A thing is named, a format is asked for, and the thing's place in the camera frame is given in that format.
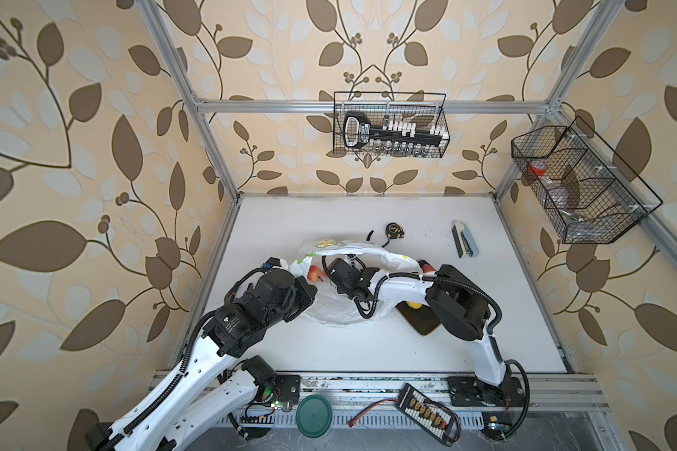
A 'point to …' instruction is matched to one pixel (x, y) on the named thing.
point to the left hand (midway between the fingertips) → (323, 287)
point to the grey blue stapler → (464, 241)
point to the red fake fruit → (426, 268)
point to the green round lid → (313, 414)
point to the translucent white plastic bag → (330, 305)
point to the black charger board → (429, 415)
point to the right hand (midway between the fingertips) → (346, 279)
